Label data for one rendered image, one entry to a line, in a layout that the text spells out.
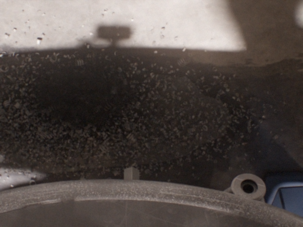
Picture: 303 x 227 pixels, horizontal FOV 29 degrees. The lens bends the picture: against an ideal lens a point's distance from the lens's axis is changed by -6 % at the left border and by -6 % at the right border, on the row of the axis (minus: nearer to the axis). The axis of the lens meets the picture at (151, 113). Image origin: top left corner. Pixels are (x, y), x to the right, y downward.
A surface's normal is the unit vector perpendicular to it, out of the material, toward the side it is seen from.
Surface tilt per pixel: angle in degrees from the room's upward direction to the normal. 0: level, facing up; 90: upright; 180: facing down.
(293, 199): 90
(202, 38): 0
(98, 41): 0
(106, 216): 90
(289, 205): 90
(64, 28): 0
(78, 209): 90
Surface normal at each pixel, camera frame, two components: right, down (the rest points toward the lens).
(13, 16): 0.09, 0.72
